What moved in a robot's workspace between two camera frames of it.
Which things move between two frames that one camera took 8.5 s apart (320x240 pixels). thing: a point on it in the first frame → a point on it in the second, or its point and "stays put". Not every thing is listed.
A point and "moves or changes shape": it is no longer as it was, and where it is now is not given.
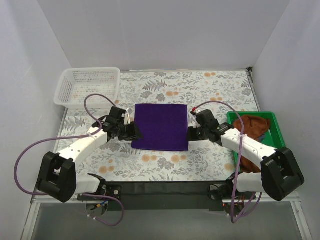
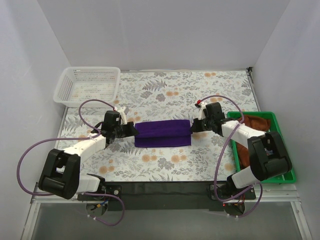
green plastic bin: [273, 138] stays put
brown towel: [253, 126] stays put
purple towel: [163, 127] moves or changes shape
